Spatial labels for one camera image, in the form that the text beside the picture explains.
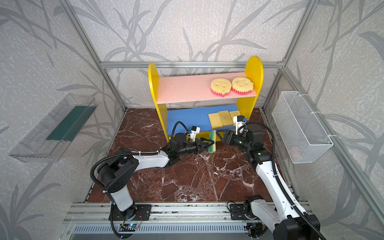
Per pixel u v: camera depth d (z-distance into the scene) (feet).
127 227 2.37
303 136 2.03
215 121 3.02
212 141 2.54
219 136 2.32
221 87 2.29
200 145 2.38
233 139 2.16
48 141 2.07
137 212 2.37
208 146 2.45
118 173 1.55
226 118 3.07
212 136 2.58
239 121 2.20
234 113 3.15
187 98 2.28
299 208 1.31
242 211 2.40
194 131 2.59
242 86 2.32
